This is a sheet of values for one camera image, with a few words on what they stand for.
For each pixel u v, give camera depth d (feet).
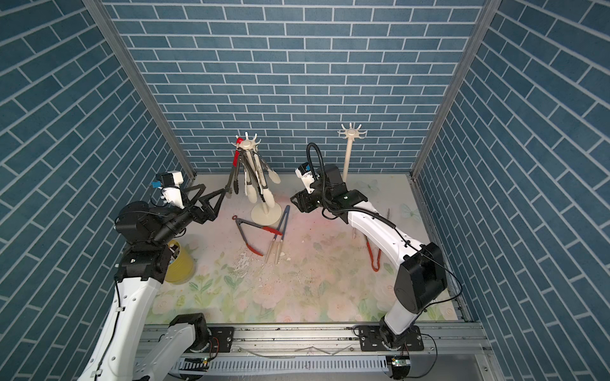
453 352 2.37
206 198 1.88
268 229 3.25
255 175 2.61
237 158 2.45
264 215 3.45
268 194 2.71
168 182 1.80
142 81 2.85
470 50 2.60
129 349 1.37
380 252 3.07
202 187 2.22
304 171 2.31
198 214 1.89
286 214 3.45
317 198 2.26
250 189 2.72
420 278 1.46
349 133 2.58
